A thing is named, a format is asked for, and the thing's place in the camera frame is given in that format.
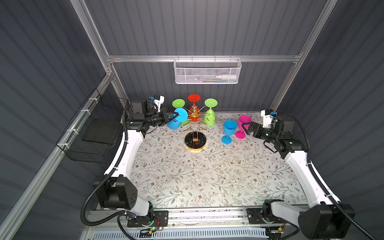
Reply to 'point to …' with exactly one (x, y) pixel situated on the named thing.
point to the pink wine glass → (243, 119)
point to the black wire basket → (93, 133)
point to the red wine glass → (194, 113)
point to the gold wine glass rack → (195, 126)
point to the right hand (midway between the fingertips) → (250, 127)
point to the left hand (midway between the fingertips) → (178, 114)
